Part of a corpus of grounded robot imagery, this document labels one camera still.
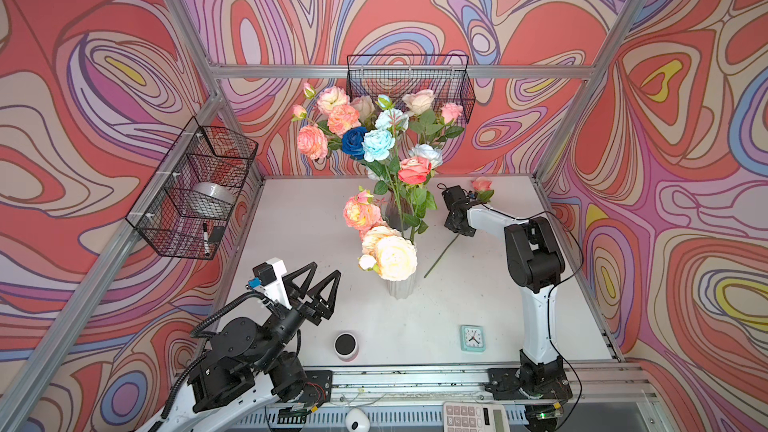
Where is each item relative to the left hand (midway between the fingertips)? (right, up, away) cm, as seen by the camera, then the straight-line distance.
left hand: (331, 271), depth 59 cm
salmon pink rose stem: (+48, +18, +52) cm, 74 cm away
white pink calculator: (+32, -36, +10) cm, 49 cm away
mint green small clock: (+34, -23, +20) cm, 46 cm away
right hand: (+38, +4, +46) cm, 60 cm away
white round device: (+5, -36, +8) cm, 37 cm away
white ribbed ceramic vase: (+15, -11, +24) cm, 31 cm away
